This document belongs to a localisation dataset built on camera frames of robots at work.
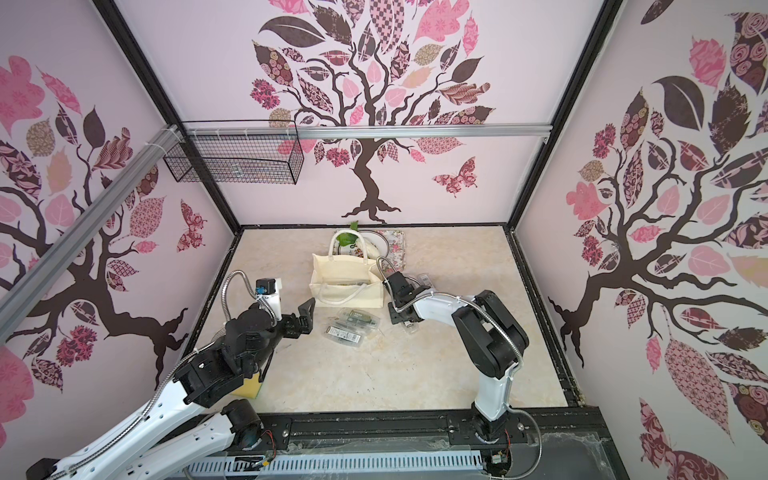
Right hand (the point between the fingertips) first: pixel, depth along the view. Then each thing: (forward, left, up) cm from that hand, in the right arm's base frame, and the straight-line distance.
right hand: (403, 308), depth 96 cm
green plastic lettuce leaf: (+29, +21, +3) cm, 36 cm away
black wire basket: (+39, +51, +35) cm, 73 cm away
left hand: (-11, +26, +23) cm, 37 cm away
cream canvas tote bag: (+10, +19, +3) cm, 22 cm away
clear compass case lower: (-10, +18, +1) cm, 21 cm away
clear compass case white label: (-4, +14, +2) cm, 15 cm away
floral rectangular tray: (+25, +2, 0) cm, 26 cm away
